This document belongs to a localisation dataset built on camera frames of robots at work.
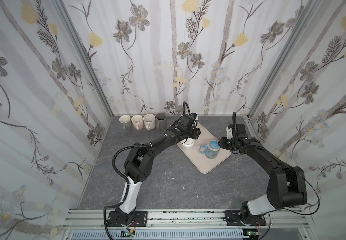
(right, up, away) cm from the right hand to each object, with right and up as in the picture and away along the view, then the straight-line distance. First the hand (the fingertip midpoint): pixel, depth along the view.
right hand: (223, 141), depth 90 cm
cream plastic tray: (+3, -10, +9) cm, 13 cm away
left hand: (-14, +7, +2) cm, 16 cm away
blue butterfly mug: (-7, -5, -1) cm, 9 cm away
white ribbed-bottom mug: (-20, -3, +5) cm, 21 cm away
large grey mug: (-40, +14, +15) cm, 45 cm away
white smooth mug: (-66, +14, +17) cm, 69 cm away
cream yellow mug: (-48, +13, +17) cm, 52 cm away
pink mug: (-56, +12, +15) cm, 60 cm away
